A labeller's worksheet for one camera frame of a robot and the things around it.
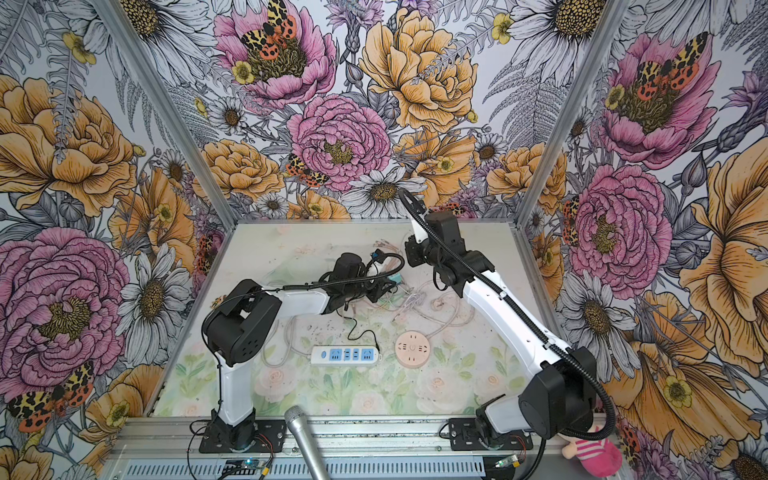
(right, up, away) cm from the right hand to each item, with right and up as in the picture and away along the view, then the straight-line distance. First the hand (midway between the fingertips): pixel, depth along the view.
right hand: (413, 246), depth 79 cm
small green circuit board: (-41, -52, -8) cm, 67 cm away
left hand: (-6, -12, +16) cm, 21 cm away
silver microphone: (-28, -43, -6) cm, 52 cm away
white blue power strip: (-19, -30, +6) cm, 36 cm away
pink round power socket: (0, -29, +7) cm, 30 cm away
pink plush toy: (+40, -47, -12) cm, 63 cm away
